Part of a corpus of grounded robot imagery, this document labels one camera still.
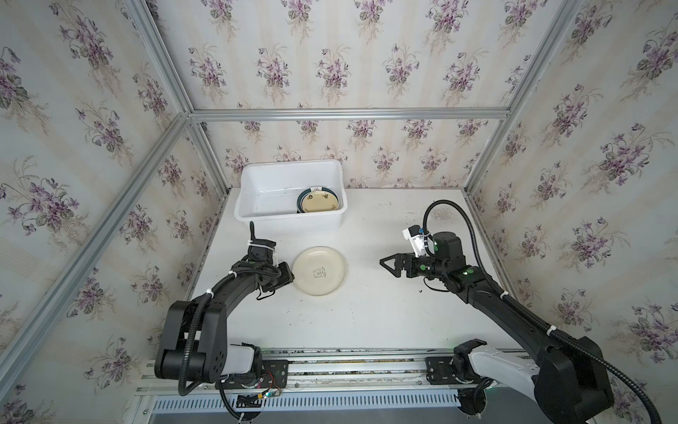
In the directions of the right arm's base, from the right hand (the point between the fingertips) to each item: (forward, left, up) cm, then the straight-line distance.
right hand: (397, 259), depth 80 cm
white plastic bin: (+41, +52, -14) cm, 67 cm away
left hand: (-1, +35, -13) cm, 37 cm away
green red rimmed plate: (+30, +35, -9) cm, 48 cm away
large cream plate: (+3, +26, -14) cm, 30 cm away
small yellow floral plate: (+34, +27, -10) cm, 44 cm away
